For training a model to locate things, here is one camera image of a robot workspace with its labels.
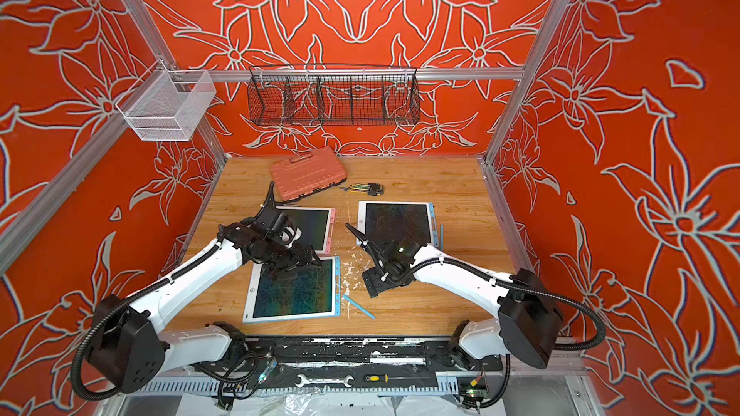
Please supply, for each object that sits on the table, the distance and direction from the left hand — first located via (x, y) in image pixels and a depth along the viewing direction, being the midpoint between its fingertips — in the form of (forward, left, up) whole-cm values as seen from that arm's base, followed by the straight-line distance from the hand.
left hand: (312, 266), depth 78 cm
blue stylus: (-7, -14, -11) cm, 19 cm away
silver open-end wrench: (-25, -6, -11) cm, 28 cm away
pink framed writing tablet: (+21, +5, -11) cm, 24 cm away
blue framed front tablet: (-4, +5, -10) cm, 12 cm away
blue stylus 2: (+18, -40, -10) cm, 44 cm away
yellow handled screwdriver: (-23, -21, -10) cm, 33 cm away
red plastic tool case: (+39, +11, -5) cm, 41 cm away
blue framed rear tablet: (+23, -19, -10) cm, 32 cm away
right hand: (-1, -18, -4) cm, 19 cm away
